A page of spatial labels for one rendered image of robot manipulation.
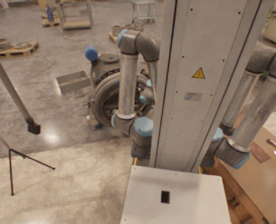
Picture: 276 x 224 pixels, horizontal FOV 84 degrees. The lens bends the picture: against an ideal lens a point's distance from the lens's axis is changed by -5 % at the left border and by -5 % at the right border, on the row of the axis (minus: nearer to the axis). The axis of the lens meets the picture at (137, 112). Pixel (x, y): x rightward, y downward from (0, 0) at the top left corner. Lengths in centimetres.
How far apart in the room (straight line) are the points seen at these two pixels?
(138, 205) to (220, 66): 79
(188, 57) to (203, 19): 14
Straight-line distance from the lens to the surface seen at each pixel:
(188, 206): 102
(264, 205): 168
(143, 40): 94
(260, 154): 195
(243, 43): 71
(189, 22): 65
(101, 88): 169
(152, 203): 99
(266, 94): 105
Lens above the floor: 178
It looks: 41 degrees down
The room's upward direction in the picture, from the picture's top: straight up
